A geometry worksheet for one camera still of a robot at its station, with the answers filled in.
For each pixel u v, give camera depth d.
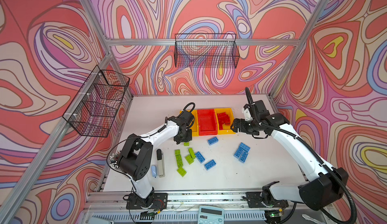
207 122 1.03
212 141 0.93
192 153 0.88
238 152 0.88
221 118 0.99
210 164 0.85
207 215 0.68
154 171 0.80
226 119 1.01
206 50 0.96
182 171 0.82
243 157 0.87
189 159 0.86
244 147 0.90
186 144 0.86
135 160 0.46
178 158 0.86
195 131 0.94
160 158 0.83
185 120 0.72
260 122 0.54
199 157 0.87
